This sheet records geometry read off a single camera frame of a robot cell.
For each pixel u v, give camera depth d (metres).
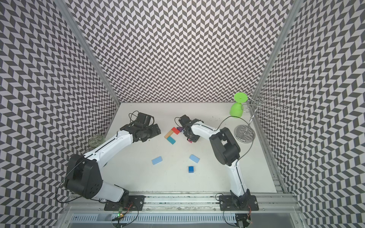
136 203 0.72
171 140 0.99
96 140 0.87
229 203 0.74
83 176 0.42
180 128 1.01
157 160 0.87
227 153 0.54
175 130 1.02
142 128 0.67
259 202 0.75
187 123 0.74
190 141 0.96
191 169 0.83
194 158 0.90
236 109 0.81
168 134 0.98
